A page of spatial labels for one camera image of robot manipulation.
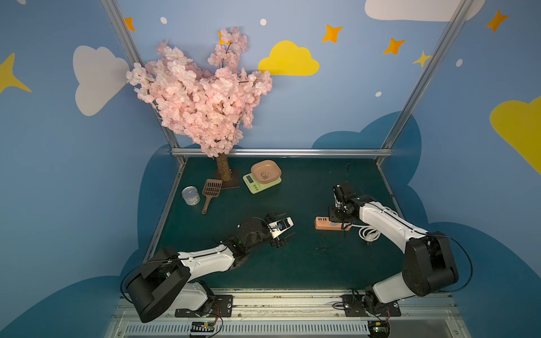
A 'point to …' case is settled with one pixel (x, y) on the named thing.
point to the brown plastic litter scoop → (212, 188)
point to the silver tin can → (190, 195)
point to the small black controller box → (379, 329)
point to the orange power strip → (323, 223)
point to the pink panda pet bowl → (265, 171)
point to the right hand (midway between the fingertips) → (336, 214)
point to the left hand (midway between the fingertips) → (289, 218)
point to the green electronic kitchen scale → (255, 186)
